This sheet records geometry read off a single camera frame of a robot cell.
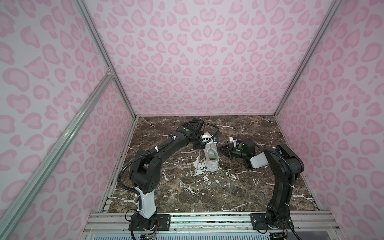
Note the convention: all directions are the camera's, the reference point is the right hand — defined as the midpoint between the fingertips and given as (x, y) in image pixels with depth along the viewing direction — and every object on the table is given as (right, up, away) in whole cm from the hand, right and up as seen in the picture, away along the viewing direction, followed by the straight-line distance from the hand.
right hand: (219, 148), depth 90 cm
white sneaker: (-4, -5, +1) cm, 7 cm away
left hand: (-9, +6, -1) cm, 11 cm away
